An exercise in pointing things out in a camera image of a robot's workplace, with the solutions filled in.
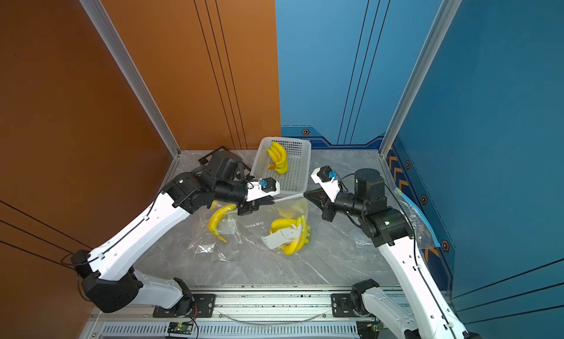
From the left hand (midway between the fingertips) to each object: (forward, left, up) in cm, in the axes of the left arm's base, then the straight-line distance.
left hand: (271, 194), depth 66 cm
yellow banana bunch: (+40, +1, -25) cm, 47 cm away
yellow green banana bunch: (-7, -7, -23) cm, 25 cm away
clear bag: (-1, +21, -28) cm, 35 cm away
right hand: (-1, -11, +2) cm, 12 cm away
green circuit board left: (-31, +30, -33) cm, 55 cm away
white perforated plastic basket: (+45, -9, -27) cm, 54 cm away
